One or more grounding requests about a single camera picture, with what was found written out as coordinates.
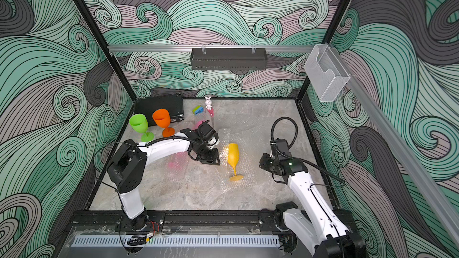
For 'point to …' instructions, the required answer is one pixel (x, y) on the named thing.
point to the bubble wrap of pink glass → (182, 174)
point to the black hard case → (147, 106)
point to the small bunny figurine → (208, 102)
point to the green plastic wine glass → (139, 123)
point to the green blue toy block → (198, 110)
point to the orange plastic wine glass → (161, 117)
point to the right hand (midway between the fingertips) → (262, 162)
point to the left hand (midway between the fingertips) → (218, 161)
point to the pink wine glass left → (177, 160)
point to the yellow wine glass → (233, 156)
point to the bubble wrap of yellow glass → (251, 146)
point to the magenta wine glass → (196, 125)
